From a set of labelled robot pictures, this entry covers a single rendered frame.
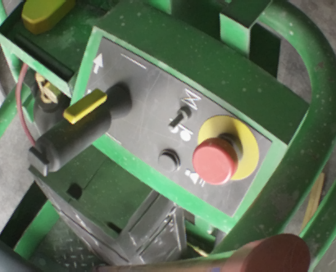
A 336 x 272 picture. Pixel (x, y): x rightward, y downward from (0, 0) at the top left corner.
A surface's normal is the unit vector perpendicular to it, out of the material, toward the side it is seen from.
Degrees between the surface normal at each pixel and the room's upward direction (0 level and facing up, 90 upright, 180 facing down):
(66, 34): 0
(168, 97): 58
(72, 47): 0
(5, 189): 0
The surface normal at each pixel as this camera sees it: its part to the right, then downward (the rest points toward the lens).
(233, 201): -0.53, 0.41
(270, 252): 0.18, -0.25
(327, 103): -0.19, -0.45
